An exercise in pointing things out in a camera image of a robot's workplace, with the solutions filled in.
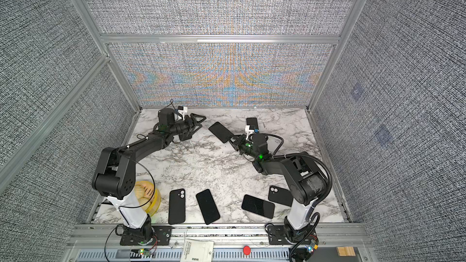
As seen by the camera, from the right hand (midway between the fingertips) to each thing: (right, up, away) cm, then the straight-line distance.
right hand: (226, 136), depth 87 cm
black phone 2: (-8, -31, -6) cm, 33 cm away
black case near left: (-21, -33, -7) cm, 40 cm away
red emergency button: (+8, -41, -20) cm, 46 cm away
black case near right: (+26, -27, -2) cm, 38 cm away
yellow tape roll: (-35, -27, -5) cm, 44 cm away
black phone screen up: (+16, +7, +25) cm, 30 cm away
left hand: (-10, +7, +3) cm, 13 cm away
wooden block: (+46, -43, -18) cm, 65 cm away
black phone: (-3, +2, +5) cm, 6 cm away
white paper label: (-11, -43, -17) cm, 48 cm away
